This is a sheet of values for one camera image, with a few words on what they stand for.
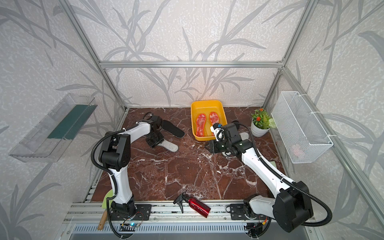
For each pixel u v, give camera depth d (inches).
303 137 24.3
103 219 27.8
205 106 46.9
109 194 31.2
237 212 28.8
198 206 28.4
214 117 44.0
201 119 43.9
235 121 43.7
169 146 38.8
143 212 28.6
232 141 24.1
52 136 25.3
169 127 43.1
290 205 15.4
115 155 21.3
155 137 33.8
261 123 36.7
